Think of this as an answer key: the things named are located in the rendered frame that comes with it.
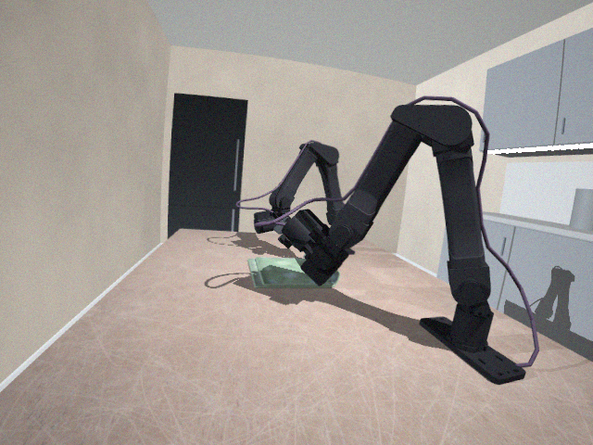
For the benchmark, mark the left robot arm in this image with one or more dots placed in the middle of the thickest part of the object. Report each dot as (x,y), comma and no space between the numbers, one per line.
(450,128)

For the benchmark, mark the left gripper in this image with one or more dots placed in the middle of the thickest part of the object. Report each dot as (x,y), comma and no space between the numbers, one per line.
(316,275)

